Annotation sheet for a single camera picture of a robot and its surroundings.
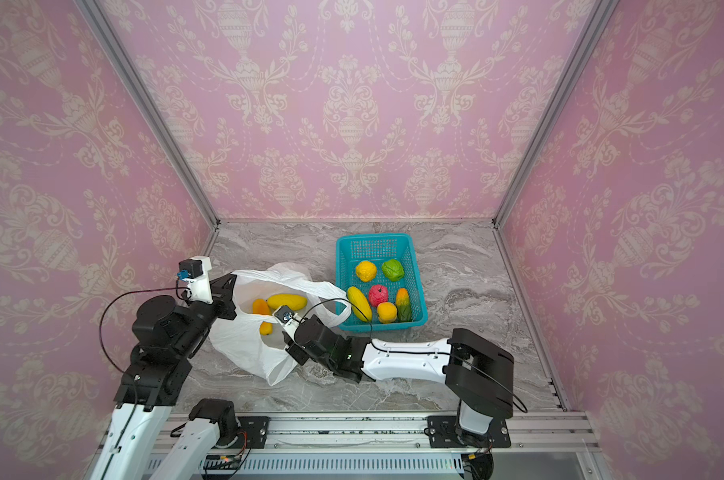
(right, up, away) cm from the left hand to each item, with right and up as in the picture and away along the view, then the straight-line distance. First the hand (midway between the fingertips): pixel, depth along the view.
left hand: (236, 276), depth 67 cm
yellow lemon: (+28, -12, +25) cm, 39 cm away
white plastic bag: (-2, -16, +7) cm, 18 cm away
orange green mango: (+41, -11, +25) cm, 49 cm away
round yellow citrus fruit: (+29, -1, +32) cm, 43 cm away
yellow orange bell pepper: (+35, -13, +23) cm, 44 cm away
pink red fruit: (+33, -8, +27) cm, 43 cm away
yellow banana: (-4, -12, +26) cm, 29 cm away
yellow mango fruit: (+7, -11, +27) cm, 30 cm away
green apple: (+38, -1, +33) cm, 50 cm away
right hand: (+10, -14, +9) cm, 19 cm away
